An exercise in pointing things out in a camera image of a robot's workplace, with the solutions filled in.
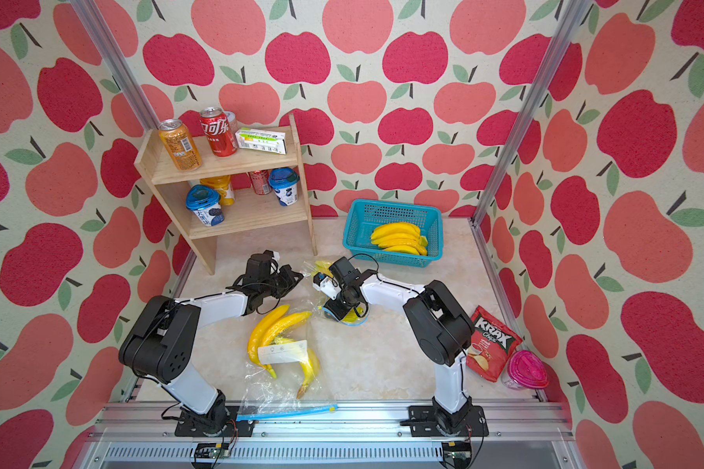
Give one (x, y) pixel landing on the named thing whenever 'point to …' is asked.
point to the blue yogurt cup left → (205, 202)
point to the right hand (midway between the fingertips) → (333, 314)
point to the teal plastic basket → (364, 214)
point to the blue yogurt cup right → (284, 182)
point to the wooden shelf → (254, 212)
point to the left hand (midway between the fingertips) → (306, 278)
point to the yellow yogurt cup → (223, 184)
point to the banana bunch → (400, 237)
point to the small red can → (261, 182)
